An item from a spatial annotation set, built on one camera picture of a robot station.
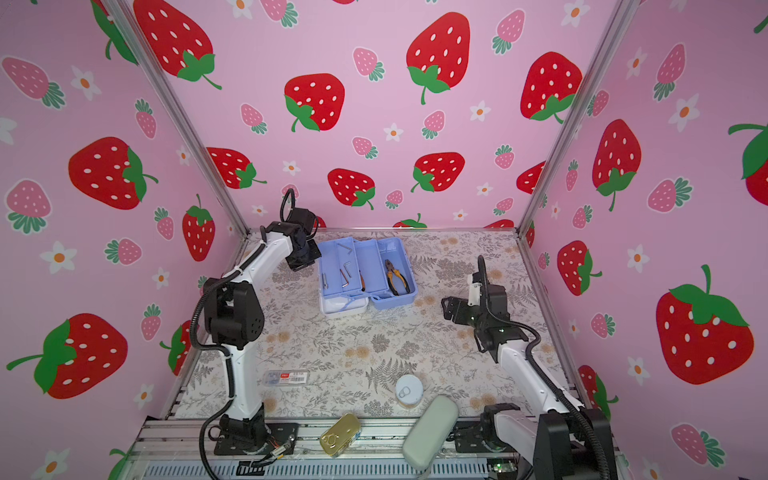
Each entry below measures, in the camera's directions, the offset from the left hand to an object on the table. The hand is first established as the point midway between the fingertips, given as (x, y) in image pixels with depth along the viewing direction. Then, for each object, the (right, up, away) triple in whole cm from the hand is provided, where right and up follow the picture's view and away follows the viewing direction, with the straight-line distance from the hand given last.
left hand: (314, 258), depth 98 cm
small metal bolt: (+5, -7, -7) cm, 11 cm away
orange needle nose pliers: (+17, -7, -8) cm, 20 cm away
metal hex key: (+12, -7, -6) cm, 15 cm away
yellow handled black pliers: (+26, -5, +10) cm, 28 cm away
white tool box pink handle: (+14, -4, -3) cm, 15 cm away
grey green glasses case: (+36, -43, -25) cm, 62 cm away
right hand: (+44, -12, -12) cm, 48 cm away
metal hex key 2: (+10, +4, +3) cm, 11 cm away
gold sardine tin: (+14, -43, -27) cm, 53 cm away
